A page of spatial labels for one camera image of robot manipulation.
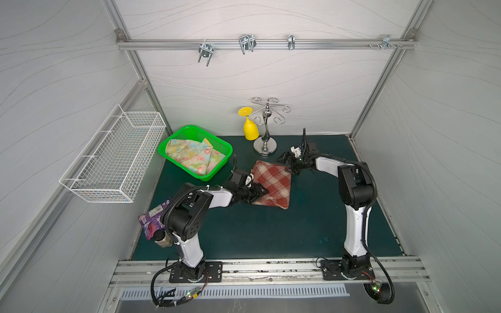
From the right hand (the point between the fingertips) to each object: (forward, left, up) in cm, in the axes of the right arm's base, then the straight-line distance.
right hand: (280, 163), depth 102 cm
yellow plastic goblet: (+13, +16, +10) cm, 23 cm away
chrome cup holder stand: (+15, +8, -3) cm, 18 cm away
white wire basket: (-24, +63, +27) cm, 73 cm away
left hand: (-19, +9, -1) cm, 21 cm away
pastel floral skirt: (+3, +46, -1) cm, 46 cm away
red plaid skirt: (-11, +2, -2) cm, 11 cm away
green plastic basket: (+17, +50, +4) cm, 53 cm away
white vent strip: (-56, +18, -5) cm, 59 cm away
